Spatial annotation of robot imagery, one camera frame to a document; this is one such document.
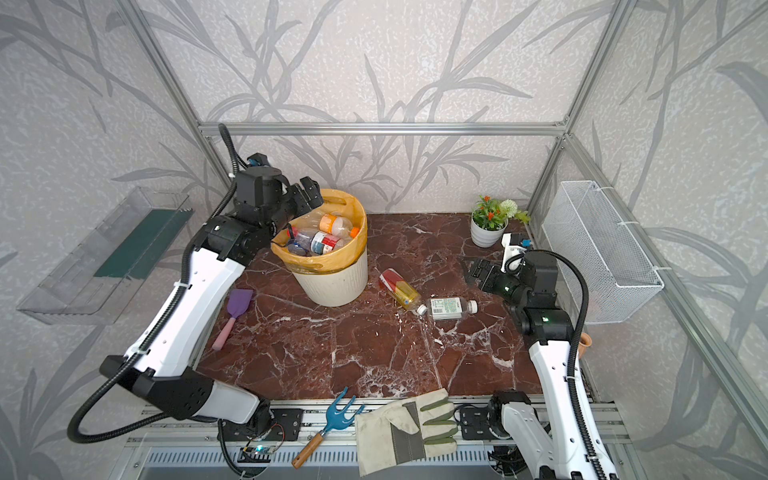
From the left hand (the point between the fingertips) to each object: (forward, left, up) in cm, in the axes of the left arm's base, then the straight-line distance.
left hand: (310, 182), depth 69 cm
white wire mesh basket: (-8, -64, -6) cm, 65 cm away
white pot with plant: (+15, -52, -28) cm, 61 cm away
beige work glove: (-46, -23, -40) cm, 65 cm away
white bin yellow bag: (-11, -3, -26) cm, 28 cm away
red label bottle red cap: (-6, 0, -15) cm, 16 cm away
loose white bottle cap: (-14, -28, -39) cm, 50 cm away
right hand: (-11, -40, -14) cm, 44 cm away
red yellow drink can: (-7, -20, -37) cm, 42 cm away
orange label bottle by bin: (0, -3, -15) cm, 15 cm away
